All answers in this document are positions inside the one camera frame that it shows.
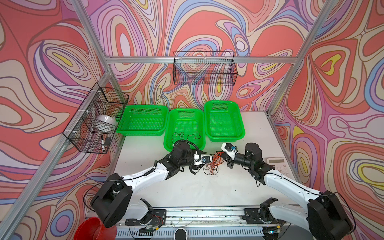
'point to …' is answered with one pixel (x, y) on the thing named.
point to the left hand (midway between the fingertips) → (207, 154)
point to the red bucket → (93, 228)
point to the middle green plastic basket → (184, 124)
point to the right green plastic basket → (223, 121)
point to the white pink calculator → (281, 164)
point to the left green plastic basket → (143, 120)
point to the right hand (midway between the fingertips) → (218, 154)
